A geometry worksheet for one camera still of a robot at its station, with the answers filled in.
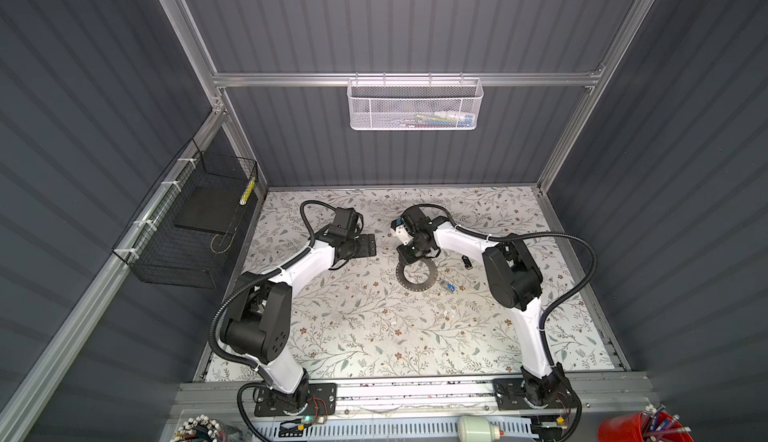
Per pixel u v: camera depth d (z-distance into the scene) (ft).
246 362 1.60
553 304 1.88
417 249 2.82
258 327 1.50
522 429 2.30
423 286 3.13
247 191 2.68
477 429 2.07
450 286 3.07
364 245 2.73
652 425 1.98
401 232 3.06
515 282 1.88
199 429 1.84
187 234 2.38
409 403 2.42
